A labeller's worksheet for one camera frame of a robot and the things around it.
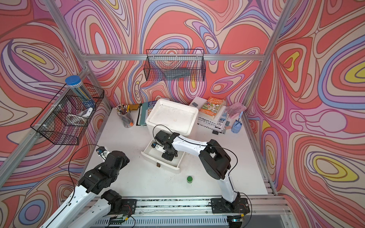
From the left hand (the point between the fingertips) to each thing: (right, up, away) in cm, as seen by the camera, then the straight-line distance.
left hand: (123, 157), depth 77 cm
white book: (+46, +36, +37) cm, 69 cm away
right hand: (+26, -3, +13) cm, 29 cm away
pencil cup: (-10, +27, +22) cm, 36 cm away
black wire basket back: (+27, +60, +24) cm, 70 cm away
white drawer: (+15, -2, +12) cm, 19 cm away
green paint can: (+37, -14, +3) cm, 39 cm away
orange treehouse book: (+54, +31, +28) cm, 68 cm away
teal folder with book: (+2, +30, +40) cm, 50 cm away
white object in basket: (-17, +25, -5) cm, 30 cm away
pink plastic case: (+75, +30, +41) cm, 91 cm away
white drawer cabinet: (+29, +22, +6) cm, 37 cm away
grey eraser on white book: (+42, +34, +34) cm, 64 cm away
